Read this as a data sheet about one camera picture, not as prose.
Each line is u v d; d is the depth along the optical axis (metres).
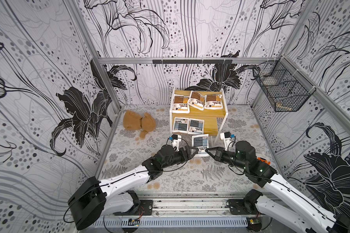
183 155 0.65
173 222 0.76
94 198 0.40
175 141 0.70
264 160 0.84
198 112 0.72
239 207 0.72
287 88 0.88
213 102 0.73
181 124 0.86
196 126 0.86
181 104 0.73
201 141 0.73
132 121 0.98
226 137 0.66
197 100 0.73
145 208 0.73
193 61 0.91
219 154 0.61
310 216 0.41
